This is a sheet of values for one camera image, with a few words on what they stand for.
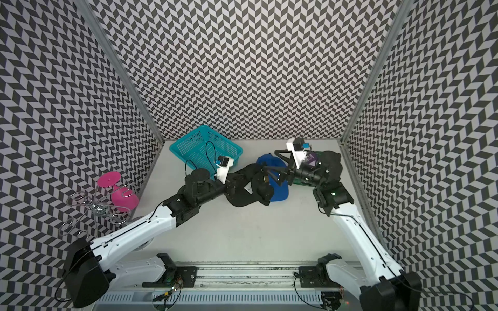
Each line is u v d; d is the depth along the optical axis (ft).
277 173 1.87
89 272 1.24
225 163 2.04
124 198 2.48
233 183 2.11
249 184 2.40
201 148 3.76
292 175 1.87
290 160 1.92
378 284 1.25
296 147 1.80
